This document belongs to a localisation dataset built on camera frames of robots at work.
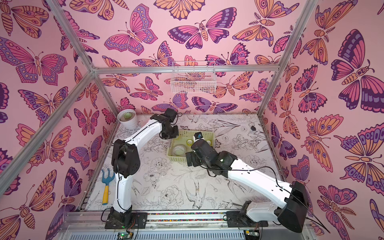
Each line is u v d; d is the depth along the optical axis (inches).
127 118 41.6
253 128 43.1
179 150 39.4
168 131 33.4
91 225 28.8
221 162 19.9
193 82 41.6
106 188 33.0
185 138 41.8
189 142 40.6
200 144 21.2
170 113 30.9
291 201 15.3
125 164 21.6
